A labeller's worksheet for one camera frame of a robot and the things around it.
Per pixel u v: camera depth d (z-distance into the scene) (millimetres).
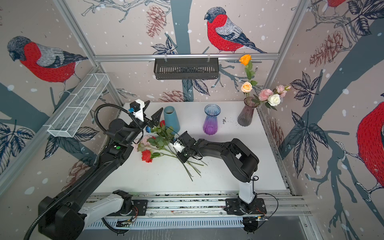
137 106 551
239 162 489
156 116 636
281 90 816
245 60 875
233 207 729
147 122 603
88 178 450
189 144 724
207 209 741
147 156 871
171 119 898
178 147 815
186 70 1063
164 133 994
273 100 654
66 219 373
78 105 788
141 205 743
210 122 931
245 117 1016
